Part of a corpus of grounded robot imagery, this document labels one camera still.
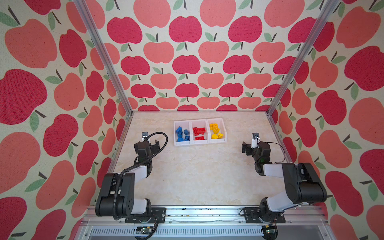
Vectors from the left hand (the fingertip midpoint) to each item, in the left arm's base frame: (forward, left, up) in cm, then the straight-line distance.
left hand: (150, 141), depth 92 cm
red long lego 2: (+8, -32, -8) cm, 34 cm away
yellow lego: (+16, -43, -6) cm, 46 cm away
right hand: (0, -67, -2) cm, 67 cm away
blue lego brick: (+14, -17, -7) cm, 23 cm away
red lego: (+12, -30, -6) cm, 33 cm away
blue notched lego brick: (+10, -18, -7) cm, 22 cm away
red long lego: (+13, -33, -6) cm, 36 cm away
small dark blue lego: (+6, -23, -7) cm, 25 cm away
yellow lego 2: (+14, -44, -7) cm, 47 cm away
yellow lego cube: (+8, -42, -7) cm, 44 cm away
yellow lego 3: (+8, -46, -6) cm, 47 cm away
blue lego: (+12, -22, -7) cm, 26 cm away
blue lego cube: (+6, -19, -8) cm, 21 cm away
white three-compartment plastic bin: (+15, -24, -2) cm, 29 cm away
